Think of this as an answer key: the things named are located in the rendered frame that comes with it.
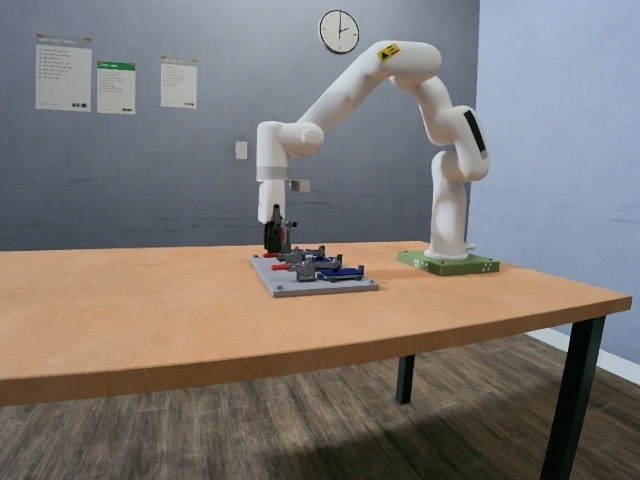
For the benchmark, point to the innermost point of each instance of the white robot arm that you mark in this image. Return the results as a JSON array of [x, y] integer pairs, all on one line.
[[409, 64]]

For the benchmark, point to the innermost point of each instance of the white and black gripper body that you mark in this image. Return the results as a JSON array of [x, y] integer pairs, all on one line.
[[269, 196]]

